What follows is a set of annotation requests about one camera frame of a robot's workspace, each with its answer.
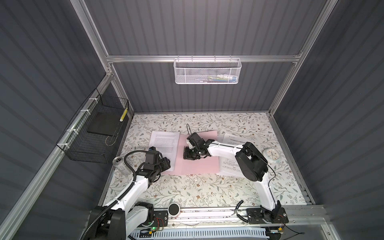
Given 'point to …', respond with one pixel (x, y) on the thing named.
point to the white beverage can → (119, 163)
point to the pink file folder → (207, 165)
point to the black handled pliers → (241, 218)
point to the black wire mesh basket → (90, 136)
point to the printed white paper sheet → (167, 143)
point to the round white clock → (271, 155)
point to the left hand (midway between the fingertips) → (166, 162)
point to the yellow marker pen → (124, 114)
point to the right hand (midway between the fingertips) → (184, 158)
